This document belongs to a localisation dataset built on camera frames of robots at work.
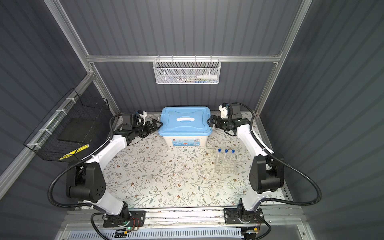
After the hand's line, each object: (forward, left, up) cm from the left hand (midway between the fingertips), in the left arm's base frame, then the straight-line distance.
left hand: (158, 126), depth 88 cm
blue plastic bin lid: (+5, -16, -2) cm, 17 cm away
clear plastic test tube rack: (-19, -40, -19) cm, 48 cm away
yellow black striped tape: (-21, +34, +8) cm, 41 cm away
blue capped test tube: (-18, -38, -3) cm, 42 cm away
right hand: (-1, -34, +2) cm, 34 cm away
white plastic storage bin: (-4, -16, -11) cm, 19 cm away
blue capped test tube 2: (-17, -36, -17) cm, 43 cm away
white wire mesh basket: (+58, -18, +3) cm, 60 cm away
